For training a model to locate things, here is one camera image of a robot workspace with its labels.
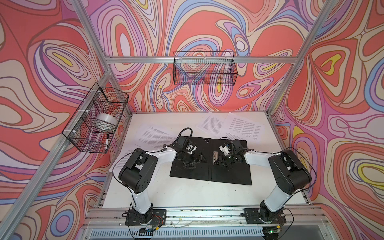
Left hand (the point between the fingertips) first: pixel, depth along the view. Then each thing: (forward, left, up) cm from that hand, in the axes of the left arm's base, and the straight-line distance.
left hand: (202, 164), depth 88 cm
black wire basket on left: (+8, +54, +28) cm, 61 cm away
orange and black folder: (-5, -22, -2) cm, 23 cm away
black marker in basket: (+2, +48, +22) cm, 53 cm away
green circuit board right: (-32, -32, -5) cm, 46 cm away
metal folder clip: (+7, -8, -3) cm, 11 cm away
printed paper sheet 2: (+37, -9, -4) cm, 38 cm away
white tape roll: (+8, +48, +29) cm, 56 cm away
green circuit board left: (-32, +29, -4) cm, 43 cm away
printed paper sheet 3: (+31, -33, -4) cm, 46 cm away
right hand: (0, -8, -4) cm, 9 cm away
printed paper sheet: (+22, +35, -4) cm, 42 cm away
